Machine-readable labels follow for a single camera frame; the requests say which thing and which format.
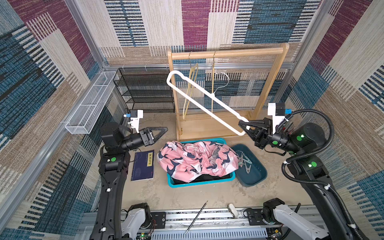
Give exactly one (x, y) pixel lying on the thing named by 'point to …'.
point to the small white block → (233, 210)
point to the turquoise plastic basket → (170, 182)
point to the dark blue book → (143, 166)
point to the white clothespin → (247, 168)
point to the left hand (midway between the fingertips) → (165, 131)
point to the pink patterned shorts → (183, 161)
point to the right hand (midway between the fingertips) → (242, 124)
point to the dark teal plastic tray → (252, 168)
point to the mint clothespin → (248, 160)
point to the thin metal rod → (188, 229)
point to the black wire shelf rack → (148, 89)
